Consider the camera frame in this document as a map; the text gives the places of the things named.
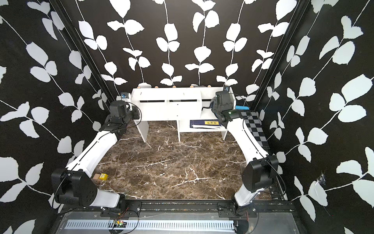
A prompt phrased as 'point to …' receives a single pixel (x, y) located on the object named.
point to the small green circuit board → (121, 224)
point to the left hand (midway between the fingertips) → (134, 103)
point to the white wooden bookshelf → (181, 104)
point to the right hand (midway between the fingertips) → (219, 99)
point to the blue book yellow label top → (205, 124)
